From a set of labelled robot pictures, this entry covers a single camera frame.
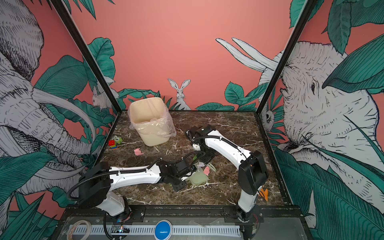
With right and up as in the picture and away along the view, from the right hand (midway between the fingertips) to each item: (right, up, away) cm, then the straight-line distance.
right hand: (206, 159), depth 80 cm
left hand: (-13, -12, +1) cm, 18 cm away
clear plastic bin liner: (-23, +19, 0) cm, 30 cm away
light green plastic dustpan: (-4, -12, +6) cm, 14 cm away
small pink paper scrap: (-44, +1, +16) cm, 47 cm away
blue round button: (-22, -32, -10) cm, 40 cm away
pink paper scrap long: (+1, -9, +8) cm, 12 cm away
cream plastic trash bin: (-38, +24, +23) cm, 50 cm away
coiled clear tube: (-64, -29, -11) cm, 71 cm away
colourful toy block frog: (-60, +7, +15) cm, 62 cm away
